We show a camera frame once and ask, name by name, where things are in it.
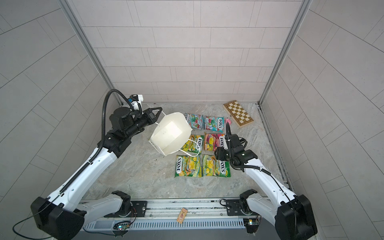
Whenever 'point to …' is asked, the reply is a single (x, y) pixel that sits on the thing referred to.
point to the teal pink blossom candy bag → (196, 121)
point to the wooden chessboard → (238, 113)
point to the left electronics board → (123, 226)
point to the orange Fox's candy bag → (212, 141)
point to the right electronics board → (251, 224)
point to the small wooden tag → (183, 213)
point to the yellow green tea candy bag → (194, 144)
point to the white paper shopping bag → (170, 133)
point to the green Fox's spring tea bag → (188, 166)
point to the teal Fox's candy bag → (214, 123)
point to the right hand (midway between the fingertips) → (217, 153)
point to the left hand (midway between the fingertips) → (165, 107)
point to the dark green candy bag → (211, 167)
